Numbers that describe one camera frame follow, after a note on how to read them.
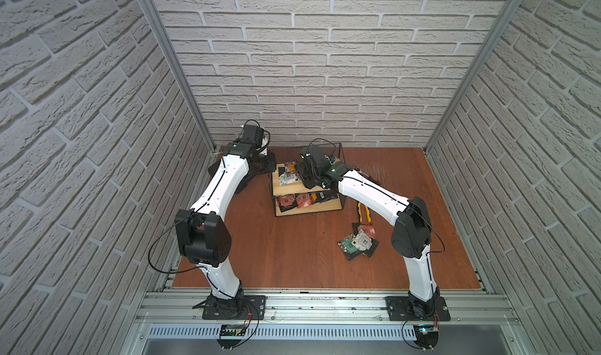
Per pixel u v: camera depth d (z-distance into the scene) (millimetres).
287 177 868
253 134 667
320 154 651
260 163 721
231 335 712
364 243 870
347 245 869
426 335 702
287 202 975
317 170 658
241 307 670
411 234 494
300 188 832
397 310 732
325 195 982
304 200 973
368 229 910
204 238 456
